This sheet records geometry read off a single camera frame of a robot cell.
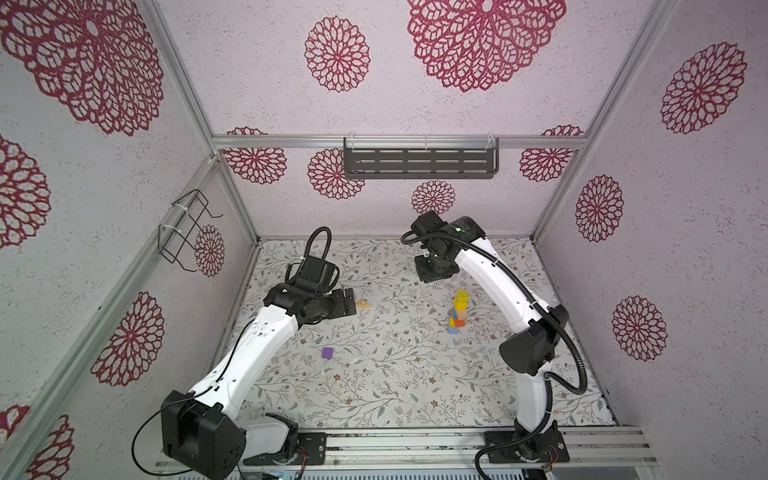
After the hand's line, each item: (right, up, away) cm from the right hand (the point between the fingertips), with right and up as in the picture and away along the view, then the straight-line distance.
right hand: (428, 270), depth 82 cm
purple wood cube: (-29, -25, +8) cm, 39 cm away
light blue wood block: (+10, -19, +12) cm, 25 cm away
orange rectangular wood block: (+11, -17, +10) cm, 22 cm away
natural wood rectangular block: (+11, -13, +5) cm, 18 cm away
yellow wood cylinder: (+9, -16, +10) cm, 21 cm away
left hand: (-24, -11, -2) cm, 27 cm away
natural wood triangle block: (-19, -12, +18) cm, 29 cm away
